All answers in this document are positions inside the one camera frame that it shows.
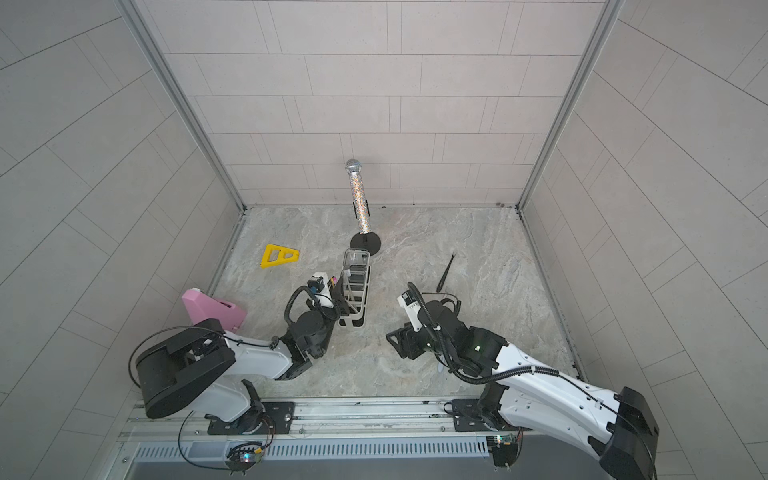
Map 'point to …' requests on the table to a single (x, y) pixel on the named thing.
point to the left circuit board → (240, 457)
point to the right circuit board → (503, 447)
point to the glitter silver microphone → (353, 167)
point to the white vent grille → (325, 448)
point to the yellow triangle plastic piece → (282, 251)
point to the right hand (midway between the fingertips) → (396, 336)
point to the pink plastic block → (202, 306)
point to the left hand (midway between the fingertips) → (347, 277)
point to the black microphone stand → (370, 241)
